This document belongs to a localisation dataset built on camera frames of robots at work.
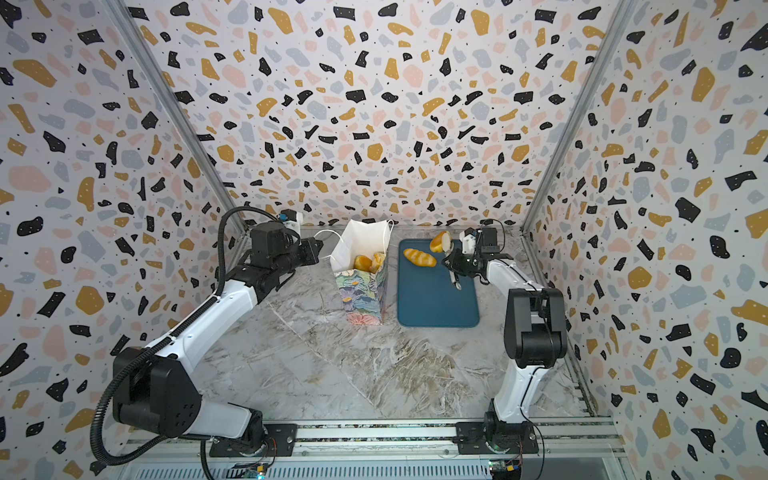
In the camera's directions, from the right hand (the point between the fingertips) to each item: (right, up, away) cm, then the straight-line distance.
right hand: (442, 254), depth 96 cm
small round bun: (-1, +4, +10) cm, 11 cm away
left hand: (-35, +5, -15) cm, 38 cm away
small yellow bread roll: (-26, -3, +2) cm, 26 cm away
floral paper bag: (-24, -10, -14) cm, 29 cm away
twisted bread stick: (-6, -1, +13) cm, 14 cm away
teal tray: (-4, -15, +8) cm, 17 cm away
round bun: (-20, -2, -4) cm, 21 cm away
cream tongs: (+3, -9, -8) cm, 13 cm away
